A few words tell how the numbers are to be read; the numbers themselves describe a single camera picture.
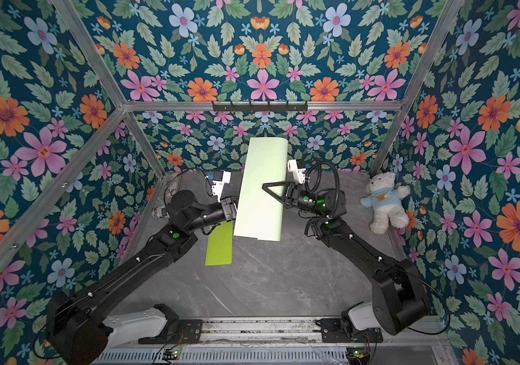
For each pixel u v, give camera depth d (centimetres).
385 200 98
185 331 73
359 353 72
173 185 111
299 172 63
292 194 59
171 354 72
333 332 74
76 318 38
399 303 42
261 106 92
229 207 58
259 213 60
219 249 93
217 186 61
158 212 101
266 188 60
